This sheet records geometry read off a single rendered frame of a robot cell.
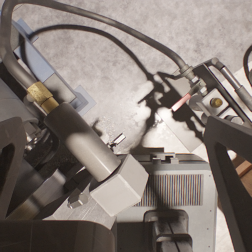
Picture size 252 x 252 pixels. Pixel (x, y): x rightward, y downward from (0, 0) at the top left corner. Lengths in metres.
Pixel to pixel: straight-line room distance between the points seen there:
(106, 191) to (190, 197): 0.71
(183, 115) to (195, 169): 0.35
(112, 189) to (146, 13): 1.08
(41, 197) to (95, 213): 0.19
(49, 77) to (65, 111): 0.58
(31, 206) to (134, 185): 0.29
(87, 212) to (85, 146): 0.15
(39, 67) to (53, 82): 0.10
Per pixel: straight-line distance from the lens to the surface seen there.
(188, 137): 1.39
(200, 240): 1.32
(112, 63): 1.34
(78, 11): 1.10
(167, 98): 1.34
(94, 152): 0.54
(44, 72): 1.13
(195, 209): 1.24
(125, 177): 0.53
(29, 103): 0.61
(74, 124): 0.54
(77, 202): 0.46
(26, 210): 0.68
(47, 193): 0.71
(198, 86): 0.90
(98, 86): 1.33
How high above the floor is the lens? 1.32
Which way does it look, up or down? 84 degrees down
